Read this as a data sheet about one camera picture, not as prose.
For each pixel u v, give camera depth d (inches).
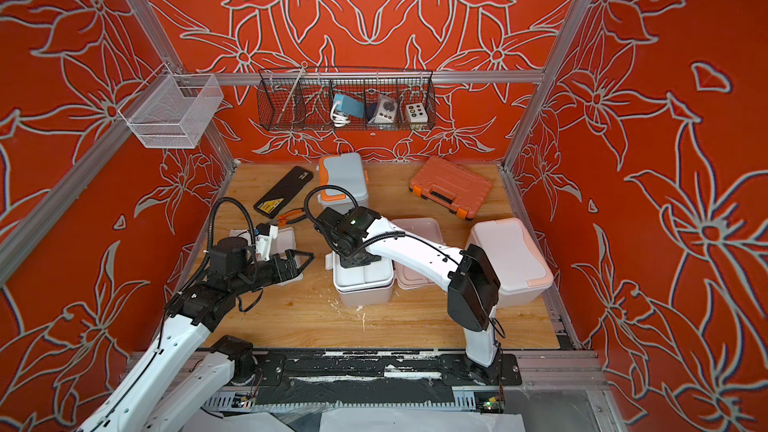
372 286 28.9
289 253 25.8
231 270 22.5
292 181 44.9
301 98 38.8
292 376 28.6
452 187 41.6
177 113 31.0
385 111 35.6
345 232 21.6
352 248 21.4
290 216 40.8
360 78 36.3
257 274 23.6
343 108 33.1
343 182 37.5
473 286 16.9
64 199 22.7
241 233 26.8
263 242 26.9
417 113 37.2
